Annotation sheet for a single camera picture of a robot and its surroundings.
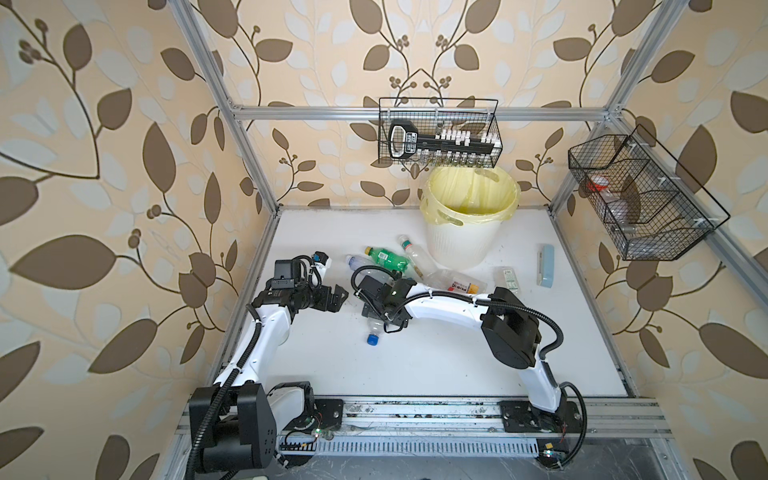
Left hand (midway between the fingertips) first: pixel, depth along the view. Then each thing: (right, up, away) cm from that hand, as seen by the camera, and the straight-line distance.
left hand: (331, 287), depth 84 cm
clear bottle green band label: (+53, +2, +10) cm, 54 cm away
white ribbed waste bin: (+41, +11, +14) cm, 45 cm away
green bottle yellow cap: (+15, +7, +15) cm, 23 cm away
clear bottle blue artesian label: (+12, -13, +5) cm, 18 cm away
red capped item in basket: (+74, +29, -3) cm, 79 cm away
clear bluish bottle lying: (+5, +6, +19) cm, 20 cm away
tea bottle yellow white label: (+37, 0, +11) cm, 39 cm away
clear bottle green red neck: (+29, +3, +18) cm, 34 cm away
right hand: (+13, -9, +4) cm, 16 cm away
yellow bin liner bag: (+44, +29, +20) cm, 57 cm away
